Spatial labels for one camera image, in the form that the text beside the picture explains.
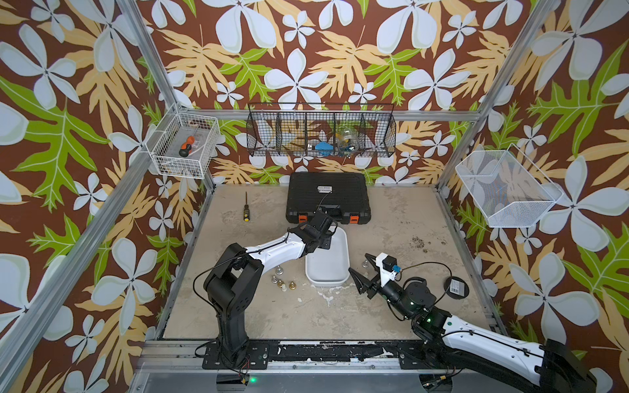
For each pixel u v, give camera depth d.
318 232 0.71
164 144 0.81
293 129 0.96
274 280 0.88
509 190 0.81
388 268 0.61
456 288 0.86
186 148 0.80
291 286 0.87
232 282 0.48
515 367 0.47
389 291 0.66
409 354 0.73
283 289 0.86
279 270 0.91
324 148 0.94
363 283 0.66
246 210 1.08
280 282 0.87
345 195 1.08
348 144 0.96
